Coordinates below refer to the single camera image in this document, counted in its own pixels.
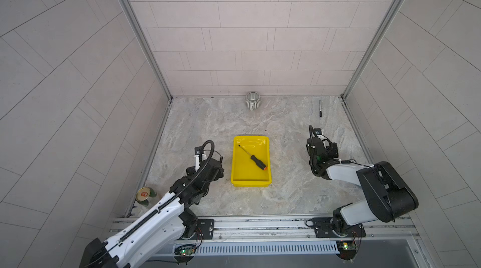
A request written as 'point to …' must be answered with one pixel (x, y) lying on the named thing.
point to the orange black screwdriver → (259, 163)
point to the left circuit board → (185, 250)
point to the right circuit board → (346, 250)
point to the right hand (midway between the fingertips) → (323, 141)
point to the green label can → (143, 194)
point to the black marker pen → (320, 113)
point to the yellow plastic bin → (245, 173)
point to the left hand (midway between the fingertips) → (213, 163)
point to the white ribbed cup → (252, 101)
